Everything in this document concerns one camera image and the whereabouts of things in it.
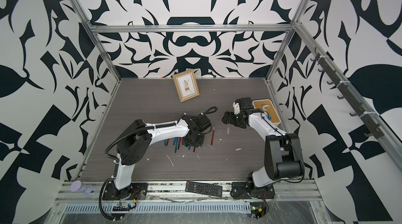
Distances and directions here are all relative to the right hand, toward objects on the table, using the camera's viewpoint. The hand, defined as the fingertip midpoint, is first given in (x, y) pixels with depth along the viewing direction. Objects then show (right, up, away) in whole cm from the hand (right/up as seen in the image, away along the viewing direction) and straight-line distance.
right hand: (228, 118), depth 92 cm
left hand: (-18, -13, -2) cm, 22 cm away
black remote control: (-11, -30, -19) cm, 37 cm away
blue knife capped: (-30, -14, -3) cm, 33 cm away
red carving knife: (-20, -16, -5) cm, 26 cm away
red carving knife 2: (-9, -10, +1) cm, 14 cm away
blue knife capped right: (-22, -16, -5) cm, 27 cm away
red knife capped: (-28, -14, -3) cm, 31 cm away
